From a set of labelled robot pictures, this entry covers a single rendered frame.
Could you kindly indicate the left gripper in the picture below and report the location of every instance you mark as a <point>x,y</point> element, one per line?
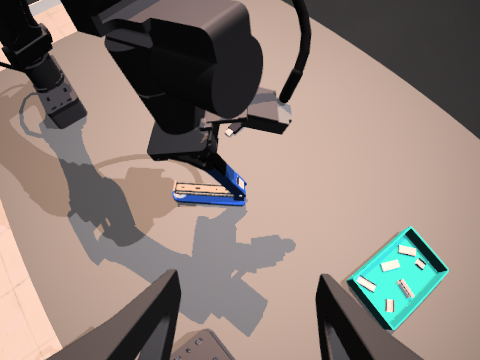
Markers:
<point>182,129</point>

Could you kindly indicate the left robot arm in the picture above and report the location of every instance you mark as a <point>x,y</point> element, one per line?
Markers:
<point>199,51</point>

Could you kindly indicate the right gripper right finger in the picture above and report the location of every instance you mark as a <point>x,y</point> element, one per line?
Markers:
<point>348,332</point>

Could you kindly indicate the white rectangular block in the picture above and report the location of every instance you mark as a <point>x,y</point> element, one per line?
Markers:
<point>407,250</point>
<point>366,283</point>
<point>390,265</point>

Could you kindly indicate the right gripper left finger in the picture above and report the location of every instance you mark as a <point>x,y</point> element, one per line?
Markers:
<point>146,325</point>

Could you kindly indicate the teal rectangular tray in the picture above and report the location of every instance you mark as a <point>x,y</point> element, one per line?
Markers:
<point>421,282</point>

